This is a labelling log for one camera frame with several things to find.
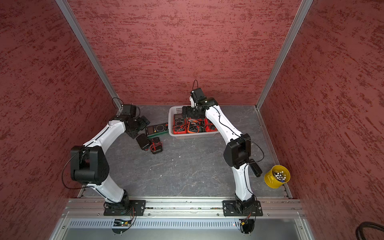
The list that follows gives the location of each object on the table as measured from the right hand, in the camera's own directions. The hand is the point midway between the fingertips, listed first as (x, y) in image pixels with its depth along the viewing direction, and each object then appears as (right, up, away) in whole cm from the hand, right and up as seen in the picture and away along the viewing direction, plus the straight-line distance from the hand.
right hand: (189, 116), depth 89 cm
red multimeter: (-7, -5, +8) cm, 12 cm away
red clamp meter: (+12, -6, +7) cm, 15 cm away
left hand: (-29, -8, +3) cm, 30 cm away
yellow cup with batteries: (+43, -29, -20) cm, 55 cm away
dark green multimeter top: (-24, -9, +14) cm, 29 cm away
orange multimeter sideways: (+2, -6, +9) cm, 11 cm away
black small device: (-32, -16, +9) cm, 37 cm away
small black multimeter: (-21, -19, +4) cm, 28 cm away
